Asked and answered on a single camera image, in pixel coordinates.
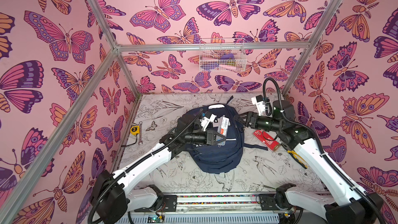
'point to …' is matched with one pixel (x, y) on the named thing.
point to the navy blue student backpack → (224, 157)
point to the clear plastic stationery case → (222, 128)
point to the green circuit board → (160, 219)
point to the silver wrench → (140, 141)
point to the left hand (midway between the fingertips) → (225, 140)
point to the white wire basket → (224, 60)
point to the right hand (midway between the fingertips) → (237, 117)
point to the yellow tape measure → (135, 129)
